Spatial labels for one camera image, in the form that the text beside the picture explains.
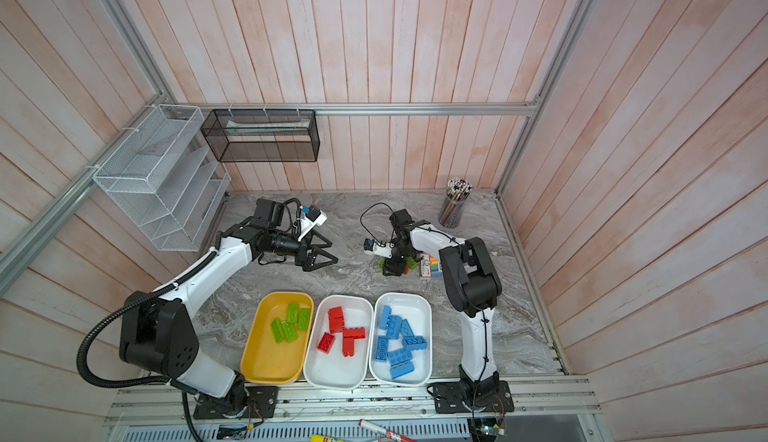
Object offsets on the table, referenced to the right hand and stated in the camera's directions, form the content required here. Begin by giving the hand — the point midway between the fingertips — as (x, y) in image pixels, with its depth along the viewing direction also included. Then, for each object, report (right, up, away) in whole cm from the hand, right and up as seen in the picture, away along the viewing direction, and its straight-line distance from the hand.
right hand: (390, 260), depth 101 cm
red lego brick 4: (-12, -21, -21) cm, 32 cm away
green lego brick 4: (-30, -14, -13) cm, 35 cm away
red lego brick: (-16, -16, -17) cm, 28 cm away
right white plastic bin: (+7, -13, -13) cm, 20 cm away
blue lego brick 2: (-2, -14, -14) cm, 21 cm away
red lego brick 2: (-19, -21, -19) cm, 34 cm away
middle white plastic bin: (-15, -21, -18) cm, 31 cm away
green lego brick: (-30, -18, -16) cm, 38 cm away
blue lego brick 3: (+2, -23, -21) cm, 31 cm away
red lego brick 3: (-16, -14, -15) cm, 26 cm away
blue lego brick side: (+5, -20, -21) cm, 29 cm away
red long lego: (-11, -18, -18) cm, 28 cm away
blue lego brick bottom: (-3, -21, -21) cm, 30 cm away
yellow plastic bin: (-35, -24, -22) cm, 48 cm away
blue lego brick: (0, -16, -17) cm, 24 cm away
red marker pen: (-1, -36, -32) cm, 49 cm away
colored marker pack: (+13, -1, -3) cm, 13 cm away
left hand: (-17, +4, -23) cm, 28 cm away
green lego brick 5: (+7, 0, -3) cm, 8 cm away
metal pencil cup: (+23, +24, -3) cm, 33 cm away
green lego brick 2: (-26, -15, -14) cm, 33 cm away
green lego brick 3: (-33, -17, -17) cm, 41 cm away
